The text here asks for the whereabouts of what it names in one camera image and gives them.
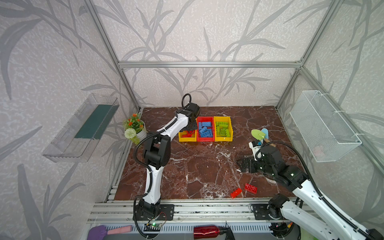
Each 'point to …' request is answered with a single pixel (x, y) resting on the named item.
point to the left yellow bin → (193, 138)
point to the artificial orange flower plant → (133, 125)
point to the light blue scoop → (266, 131)
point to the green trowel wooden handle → (260, 135)
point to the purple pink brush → (99, 232)
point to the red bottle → (201, 232)
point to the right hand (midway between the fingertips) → (243, 155)
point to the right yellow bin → (223, 119)
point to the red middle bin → (205, 119)
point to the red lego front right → (250, 188)
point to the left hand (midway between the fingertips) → (191, 122)
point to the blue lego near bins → (206, 123)
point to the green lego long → (224, 132)
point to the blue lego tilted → (206, 132)
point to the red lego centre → (189, 135)
